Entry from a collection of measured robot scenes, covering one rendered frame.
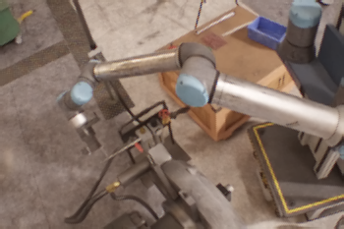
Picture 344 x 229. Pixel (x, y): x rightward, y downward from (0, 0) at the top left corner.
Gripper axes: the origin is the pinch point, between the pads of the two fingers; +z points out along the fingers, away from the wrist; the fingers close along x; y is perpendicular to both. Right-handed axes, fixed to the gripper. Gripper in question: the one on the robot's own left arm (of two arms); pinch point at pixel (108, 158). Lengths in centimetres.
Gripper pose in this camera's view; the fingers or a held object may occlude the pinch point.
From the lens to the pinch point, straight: 153.1
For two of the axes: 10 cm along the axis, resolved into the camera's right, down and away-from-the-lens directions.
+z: 5.2, 8.5, 0.7
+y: -8.5, 5.2, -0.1
